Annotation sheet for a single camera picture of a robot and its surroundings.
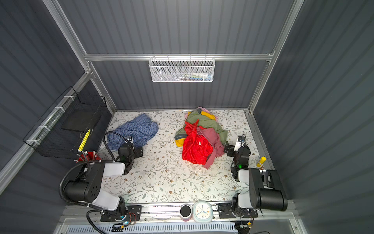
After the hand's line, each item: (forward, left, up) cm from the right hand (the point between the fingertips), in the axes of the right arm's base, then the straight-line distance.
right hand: (237, 143), depth 90 cm
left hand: (0, +69, -4) cm, 69 cm away
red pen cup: (-11, +85, +6) cm, 86 cm away
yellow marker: (-11, -13, -2) cm, 17 cm away
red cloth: (-3, +25, 0) cm, 25 cm away
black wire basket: (-6, +94, +21) cm, 96 cm away
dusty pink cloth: (+4, +15, +2) cm, 16 cm away
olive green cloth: (+17, +20, +1) cm, 26 cm away
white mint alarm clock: (-36, +23, -6) cm, 43 cm away
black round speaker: (-37, +31, -3) cm, 48 cm away
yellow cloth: (+5, +36, -6) cm, 37 cm away
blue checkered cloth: (+13, +64, -2) cm, 65 cm away
